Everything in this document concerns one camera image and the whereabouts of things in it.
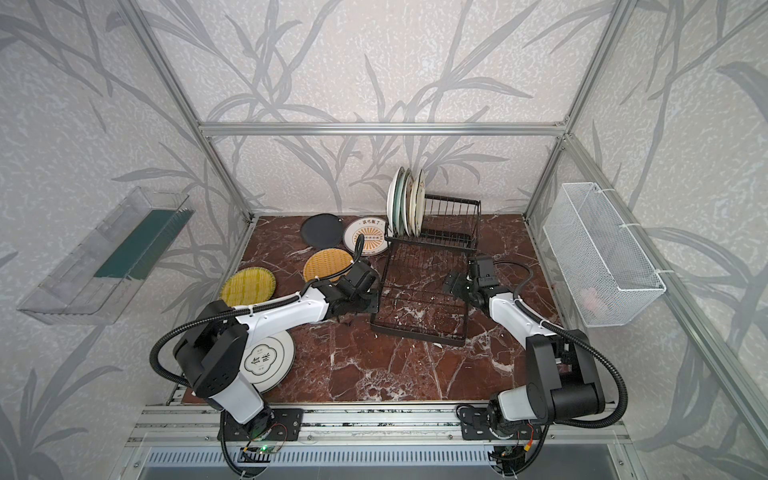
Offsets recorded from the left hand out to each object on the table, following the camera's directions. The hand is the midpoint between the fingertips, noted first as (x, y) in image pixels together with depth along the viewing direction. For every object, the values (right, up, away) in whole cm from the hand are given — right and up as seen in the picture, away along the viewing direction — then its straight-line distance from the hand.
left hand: (382, 293), depth 89 cm
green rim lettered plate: (+3, +27, -13) cm, 30 cm away
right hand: (+23, +5, +4) cm, 24 cm away
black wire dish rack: (+8, -2, +8) cm, 12 cm away
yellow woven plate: (-47, +1, +11) cm, 48 cm away
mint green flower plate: (+5, +26, -14) cm, 30 cm away
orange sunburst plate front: (+8, +26, -12) cm, 29 cm away
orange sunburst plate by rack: (-5, +19, +27) cm, 33 cm away
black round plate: (-26, +20, +27) cm, 42 cm away
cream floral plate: (+11, +27, +2) cm, 30 cm away
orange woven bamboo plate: (-22, +8, +16) cm, 28 cm away
